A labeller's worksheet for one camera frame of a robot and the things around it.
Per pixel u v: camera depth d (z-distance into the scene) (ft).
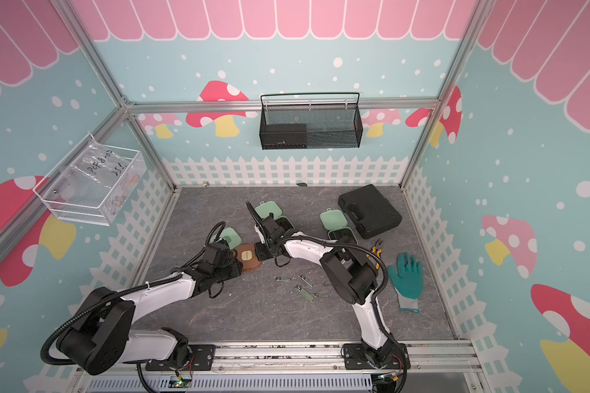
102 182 2.35
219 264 2.39
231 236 3.26
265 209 3.58
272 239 2.44
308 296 2.84
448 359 2.46
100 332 1.40
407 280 3.01
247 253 3.08
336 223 3.54
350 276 1.70
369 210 3.47
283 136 2.80
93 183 2.37
